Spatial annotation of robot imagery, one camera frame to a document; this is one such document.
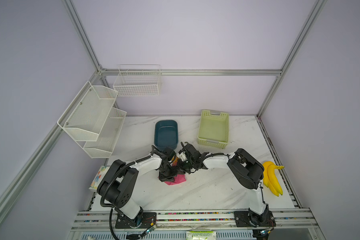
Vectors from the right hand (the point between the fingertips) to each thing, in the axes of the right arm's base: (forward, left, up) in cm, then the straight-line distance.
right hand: (170, 172), depth 86 cm
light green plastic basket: (+38, -30, -5) cm, 49 cm away
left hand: (-4, -2, -2) cm, 5 cm away
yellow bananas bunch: (-3, -57, 0) cm, 57 cm away
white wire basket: (+50, +23, +31) cm, 63 cm away
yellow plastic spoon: (+2, -4, +12) cm, 13 cm away
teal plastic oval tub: (+29, +6, 0) cm, 30 cm away
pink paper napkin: (-3, -5, 0) cm, 6 cm away
